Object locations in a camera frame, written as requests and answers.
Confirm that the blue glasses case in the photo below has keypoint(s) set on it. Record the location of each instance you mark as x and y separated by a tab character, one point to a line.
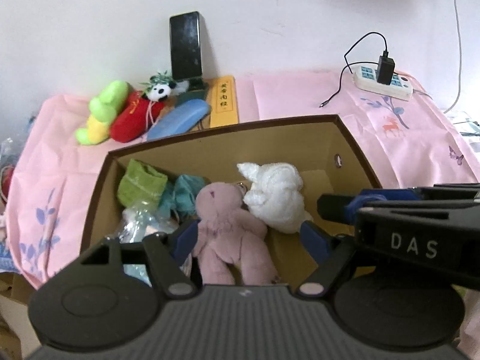
180	120

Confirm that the pink floral tablecloth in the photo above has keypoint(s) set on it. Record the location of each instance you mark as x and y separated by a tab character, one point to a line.
407	144

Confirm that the white fluffy plush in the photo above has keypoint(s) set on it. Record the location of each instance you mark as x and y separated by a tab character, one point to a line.
275	195

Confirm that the black charger plug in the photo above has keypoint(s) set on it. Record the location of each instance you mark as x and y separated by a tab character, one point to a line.
385	69

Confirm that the pink plush bear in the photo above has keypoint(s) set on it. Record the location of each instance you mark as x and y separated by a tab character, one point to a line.
229	235

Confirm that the red plush pouch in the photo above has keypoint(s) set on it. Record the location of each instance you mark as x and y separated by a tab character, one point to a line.
136	119

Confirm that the green knitted cloth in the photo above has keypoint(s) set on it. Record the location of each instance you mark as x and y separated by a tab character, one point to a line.
141	183

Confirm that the black smartphone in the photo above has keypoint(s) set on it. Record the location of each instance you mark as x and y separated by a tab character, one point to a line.
185	46

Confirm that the brown cardboard box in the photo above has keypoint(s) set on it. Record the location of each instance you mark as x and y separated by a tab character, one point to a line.
322	149

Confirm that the small panda plush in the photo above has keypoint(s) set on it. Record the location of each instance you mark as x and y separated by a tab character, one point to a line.
162	86

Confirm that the green yellow caterpillar plush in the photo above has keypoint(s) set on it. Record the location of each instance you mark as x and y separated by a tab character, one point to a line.
104	109

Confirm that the teal cloth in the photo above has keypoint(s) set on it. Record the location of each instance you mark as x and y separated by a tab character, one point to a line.
178	198

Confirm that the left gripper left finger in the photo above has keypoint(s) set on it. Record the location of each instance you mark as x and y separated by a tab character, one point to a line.
165	254

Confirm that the black phone stand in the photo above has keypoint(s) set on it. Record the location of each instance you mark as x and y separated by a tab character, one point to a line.
197	89

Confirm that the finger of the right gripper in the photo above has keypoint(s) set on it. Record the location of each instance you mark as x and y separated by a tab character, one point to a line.
338	208
383	195

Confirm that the clear plastic bag package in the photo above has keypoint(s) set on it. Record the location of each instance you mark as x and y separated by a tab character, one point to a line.
139	221

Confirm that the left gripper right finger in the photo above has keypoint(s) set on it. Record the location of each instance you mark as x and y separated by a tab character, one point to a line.
335	257

